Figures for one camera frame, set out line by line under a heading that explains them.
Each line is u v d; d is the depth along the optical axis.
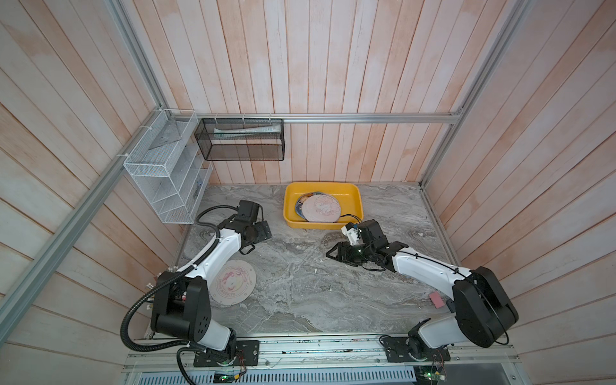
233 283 0.88
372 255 0.67
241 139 1.04
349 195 1.14
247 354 0.74
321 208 1.07
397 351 0.73
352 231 0.82
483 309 0.43
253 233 0.80
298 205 1.11
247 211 0.69
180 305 0.43
